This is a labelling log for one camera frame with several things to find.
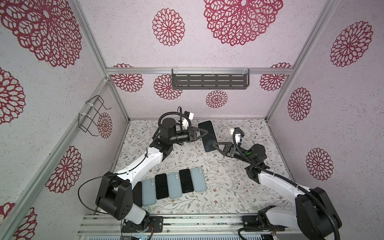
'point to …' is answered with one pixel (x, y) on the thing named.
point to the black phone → (137, 195)
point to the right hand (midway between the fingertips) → (213, 144)
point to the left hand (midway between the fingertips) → (206, 134)
